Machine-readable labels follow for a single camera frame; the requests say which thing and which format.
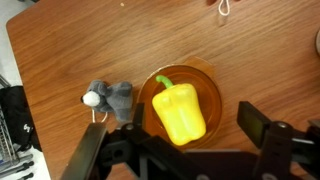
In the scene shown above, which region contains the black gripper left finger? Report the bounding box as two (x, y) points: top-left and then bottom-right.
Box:
(114, 102), (186, 179)

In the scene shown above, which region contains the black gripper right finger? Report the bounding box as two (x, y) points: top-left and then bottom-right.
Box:
(236, 100), (320, 180)

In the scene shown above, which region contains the yellow toy bell pepper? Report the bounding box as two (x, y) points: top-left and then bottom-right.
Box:
(151, 75), (207, 147)

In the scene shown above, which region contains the gray plush mouse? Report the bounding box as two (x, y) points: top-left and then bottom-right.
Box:
(80, 79), (134, 124)

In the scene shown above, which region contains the orange plate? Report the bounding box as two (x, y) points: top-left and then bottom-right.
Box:
(136, 56), (223, 151)

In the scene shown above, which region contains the black bag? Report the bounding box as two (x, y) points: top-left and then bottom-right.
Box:
(0, 85), (43, 153)

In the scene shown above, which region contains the gray wire cart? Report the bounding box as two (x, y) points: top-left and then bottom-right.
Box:
(0, 74), (35, 180)

